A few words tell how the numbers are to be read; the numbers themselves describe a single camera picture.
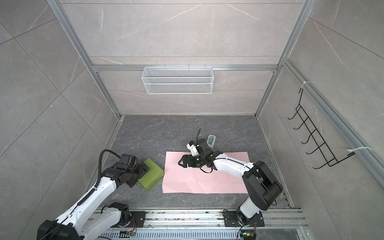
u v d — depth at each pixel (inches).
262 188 17.3
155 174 32.2
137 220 28.9
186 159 29.8
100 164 23.2
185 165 29.5
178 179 33.9
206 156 26.5
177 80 39.5
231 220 28.6
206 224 28.7
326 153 24.4
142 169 29.4
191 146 31.5
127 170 26.1
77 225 16.2
